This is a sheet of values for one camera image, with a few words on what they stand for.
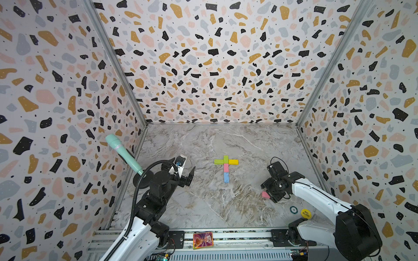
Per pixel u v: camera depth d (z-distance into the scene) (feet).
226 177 3.10
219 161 3.30
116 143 2.26
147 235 2.03
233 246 2.40
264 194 2.83
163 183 1.74
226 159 3.30
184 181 2.16
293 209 2.74
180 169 2.02
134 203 1.56
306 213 2.68
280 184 2.06
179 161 1.99
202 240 2.39
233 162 3.30
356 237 1.36
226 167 3.21
